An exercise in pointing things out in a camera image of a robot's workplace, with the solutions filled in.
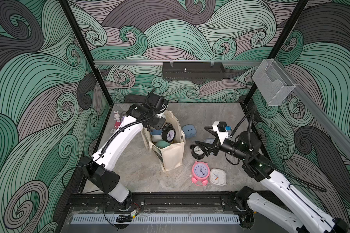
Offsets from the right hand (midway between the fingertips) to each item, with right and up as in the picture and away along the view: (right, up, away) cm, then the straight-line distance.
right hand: (200, 135), depth 63 cm
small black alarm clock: (-15, -2, +20) cm, 25 cm away
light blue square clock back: (0, -2, +37) cm, 37 cm away
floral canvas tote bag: (-13, -13, +11) cm, 21 cm away
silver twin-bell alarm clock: (-22, -5, +23) cm, 33 cm away
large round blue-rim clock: (-22, -2, +22) cm, 31 cm away
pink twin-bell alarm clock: (+4, -24, +18) cm, 30 cm away
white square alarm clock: (+13, -26, +16) cm, 33 cm away
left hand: (-20, +7, +12) cm, 25 cm away
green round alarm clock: (-18, -6, +11) cm, 22 cm away
